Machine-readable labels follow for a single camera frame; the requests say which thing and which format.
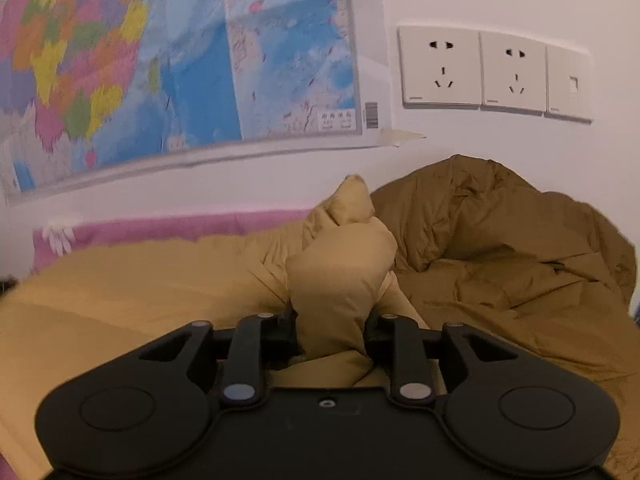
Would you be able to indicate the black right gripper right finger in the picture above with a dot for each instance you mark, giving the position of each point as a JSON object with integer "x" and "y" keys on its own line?
{"x": 394, "y": 343}

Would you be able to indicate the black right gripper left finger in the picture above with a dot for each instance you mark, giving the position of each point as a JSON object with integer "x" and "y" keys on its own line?
{"x": 260, "y": 343}

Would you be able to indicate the mustard yellow puffer jacket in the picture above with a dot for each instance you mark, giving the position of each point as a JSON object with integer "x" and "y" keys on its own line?
{"x": 464, "y": 240}

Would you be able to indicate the pink floral bed sheet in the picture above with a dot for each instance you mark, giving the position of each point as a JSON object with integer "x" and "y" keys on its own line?
{"x": 53, "y": 242}

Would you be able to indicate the white left wall socket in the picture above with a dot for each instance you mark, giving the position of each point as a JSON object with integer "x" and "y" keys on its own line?
{"x": 439, "y": 66}

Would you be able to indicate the white wall socket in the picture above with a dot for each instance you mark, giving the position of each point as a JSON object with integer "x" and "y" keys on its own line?
{"x": 439, "y": 66}
{"x": 514, "y": 73}

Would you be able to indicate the white middle wall socket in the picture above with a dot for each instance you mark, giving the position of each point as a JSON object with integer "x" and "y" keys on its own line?
{"x": 514, "y": 73}

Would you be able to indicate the white network wall plate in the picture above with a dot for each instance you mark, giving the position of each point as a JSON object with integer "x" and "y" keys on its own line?
{"x": 569, "y": 84}

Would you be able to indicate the colourful wall map poster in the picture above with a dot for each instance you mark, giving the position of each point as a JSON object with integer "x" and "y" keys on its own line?
{"x": 91, "y": 88}

